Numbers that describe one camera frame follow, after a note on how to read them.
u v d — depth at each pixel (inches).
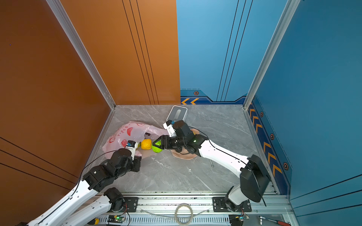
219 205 28.5
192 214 27.4
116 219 27.9
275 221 26.8
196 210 28.5
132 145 25.9
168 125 27.3
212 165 34.4
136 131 33.5
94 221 26.4
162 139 25.8
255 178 15.8
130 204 28.8
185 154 24.9
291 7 27.5
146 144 35.6
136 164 26.0
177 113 43.2
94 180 19.5
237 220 27.8
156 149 27.2
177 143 24.9
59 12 28.0
